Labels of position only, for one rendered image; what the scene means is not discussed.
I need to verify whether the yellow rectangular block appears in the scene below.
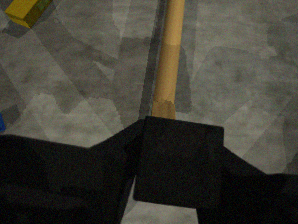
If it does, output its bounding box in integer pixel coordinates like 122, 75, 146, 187
4, 0, 52, 29

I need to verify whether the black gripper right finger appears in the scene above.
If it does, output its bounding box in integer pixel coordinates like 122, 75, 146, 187
196, 146, 298, 224

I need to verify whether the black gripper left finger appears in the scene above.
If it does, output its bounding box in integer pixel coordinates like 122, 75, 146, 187
0, 119, 145, 224

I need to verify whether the tan wooden pole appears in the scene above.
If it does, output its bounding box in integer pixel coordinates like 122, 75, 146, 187
132, 0, 224, 211

